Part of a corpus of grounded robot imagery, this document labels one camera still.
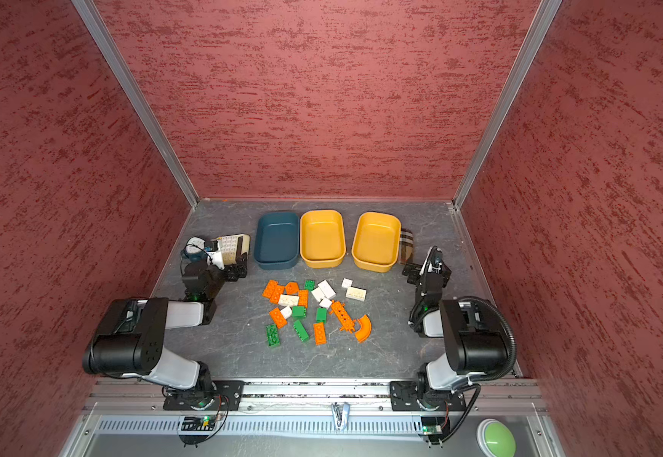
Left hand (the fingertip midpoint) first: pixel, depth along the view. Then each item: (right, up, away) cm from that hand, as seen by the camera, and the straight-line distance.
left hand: (233, 257), depth 93 cm
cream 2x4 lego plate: (+42, -12, -1) cm, 43 cm away
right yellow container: (+50, +5, +14) cm, 52 cm away
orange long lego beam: (+37, -18, -6) cm, 41 cm away
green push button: (+74, -42, -25) cm, 89 cm away
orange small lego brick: (+20, -10, +1) cm, 22 cm away
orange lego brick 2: (+16, -19, -6) cm, 25 cm away
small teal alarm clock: (-17, +2, +7) cm, 18 cm away
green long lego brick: (+25, -22, -10) cm, 34 cm away
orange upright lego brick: (+24, -13, -1) cm, 27 cm away
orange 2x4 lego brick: (+12, -11, +1) cm, 16 cm away
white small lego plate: (+31, -15, -2) cm, 34 cm away
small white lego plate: (+38, -9, +1) cm, 39 cm away
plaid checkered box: (+61, +3, +10) cm, 62 cm away
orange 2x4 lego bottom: (+30, -22, -8) cm, 38 cm away
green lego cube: (+23, -16, -6) cm, 29 cm away
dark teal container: (+12, +5, +10) cm, 17 cm away
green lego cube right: (+30, -18, -6) cm, 35 cm away
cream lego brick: (+19, -13, -3) cm, 23 cm away
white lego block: (+28, -12, -1) cm, 31 cm away
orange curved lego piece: (+43, -23, -8) cm, 49 cm away
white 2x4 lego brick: (+32, -11, -1) cm, 33 cm away
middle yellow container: (+29, +6, +14) cm, 33 cm away
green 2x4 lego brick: (+15, -23, -8) cm, 29 cm away
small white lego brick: (+19, -17, -5) cm, 26 cm away
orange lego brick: (+15, -11, +1) cm, 19 cm away
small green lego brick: (+26, -9, +1) cm, 27 cm away
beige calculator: (-4, +3, +10) cm, 11 cm away
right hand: (+64, -1, -2) cm, 64 cm away
